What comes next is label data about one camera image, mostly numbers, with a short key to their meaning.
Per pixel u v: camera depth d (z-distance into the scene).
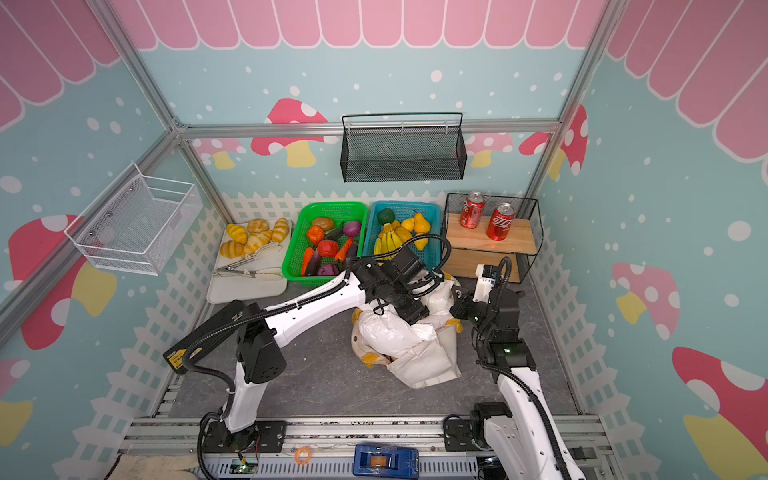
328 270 1.00
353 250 1.08
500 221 0.87
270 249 1.12
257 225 1.17
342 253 1.06
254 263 1.09
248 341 0.53
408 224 1.16
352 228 1.11
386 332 0.66
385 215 1.13
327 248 1.06
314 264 1.05
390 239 1.09
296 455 0.71
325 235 1.13
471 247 0.94
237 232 1.16
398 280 0.62
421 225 1.13
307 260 1.06
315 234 1.11
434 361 0.76
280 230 1.16
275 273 1.03
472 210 0.91
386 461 0.67
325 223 1.16
